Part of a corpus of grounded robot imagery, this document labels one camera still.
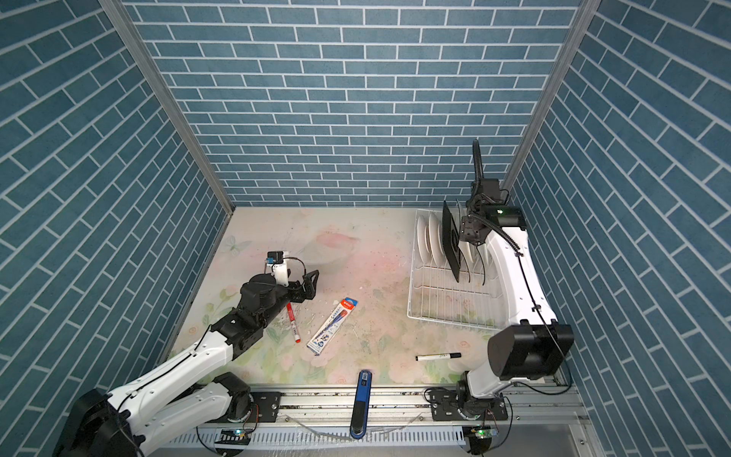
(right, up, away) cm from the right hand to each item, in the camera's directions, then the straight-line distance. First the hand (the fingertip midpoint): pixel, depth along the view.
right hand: (481, 227), depth 79 cm
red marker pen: (-56, -29, +10) cm, 64 cm away
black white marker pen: (-12, -38, +3) cm, 40 cm away
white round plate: (-14, -4, +17) cm, 22 cm away
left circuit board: (-66, -54, -7) cm, 86 cm away
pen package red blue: (-45, -32, +7) cm, 55 cm away
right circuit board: (-2, -52, -8) cm, 53 cm away
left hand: (-50, -13, +2) cm, 51 cm away
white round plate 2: (-10, -3, +14) cm, 18 cm away
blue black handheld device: (-33, -46, -5) cm, 57 cm away
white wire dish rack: (-10, -22, +15) cm, 28 cm away
